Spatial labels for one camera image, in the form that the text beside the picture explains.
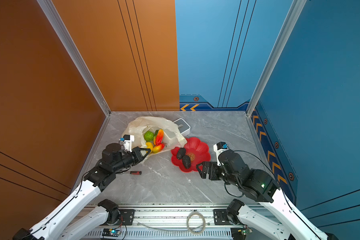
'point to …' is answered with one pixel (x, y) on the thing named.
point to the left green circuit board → (110, 232)
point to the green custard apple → (148, 136)
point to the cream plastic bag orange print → (172, 137)
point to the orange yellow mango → (158, 148)
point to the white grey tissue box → (183, 127)
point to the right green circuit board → (239, 233)
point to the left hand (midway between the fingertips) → (151, 149)
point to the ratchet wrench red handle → (135, 172)
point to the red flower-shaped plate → (198, 151)
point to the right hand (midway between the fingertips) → (202, 167)
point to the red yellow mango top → (158, 137)
